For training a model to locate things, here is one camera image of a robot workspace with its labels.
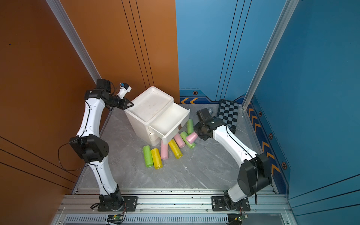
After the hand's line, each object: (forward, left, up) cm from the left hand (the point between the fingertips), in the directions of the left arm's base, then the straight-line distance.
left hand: (131, 101), depth 87 cm
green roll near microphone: (-2, -38, -23) cm, 44 cm away
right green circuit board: (-56, -63, -25) cm, 88 cm away
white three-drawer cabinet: (-11, -17, -2) cm, 20 cm away
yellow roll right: (-20, -28, -23) cm, 41 cm away
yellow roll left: (-27, -17, -23) cm, 39 cm away
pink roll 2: (-14, -31, -22) cm, 40 cm away
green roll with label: (-10, -34, -22) cm, 41 cm away
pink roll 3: (-24, -21, -23) cm, 40 cm away
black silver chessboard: (+12, -69, -23) cm, 73 cm away
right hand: (-15, -41, -10) cm, 44 cm away
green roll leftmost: (-25, -11, -23) cm, 36 cm away
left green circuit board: (-57, 0, -27) cm, 63 cm away
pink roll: (-20, -38, -9) cm, 44 cm away
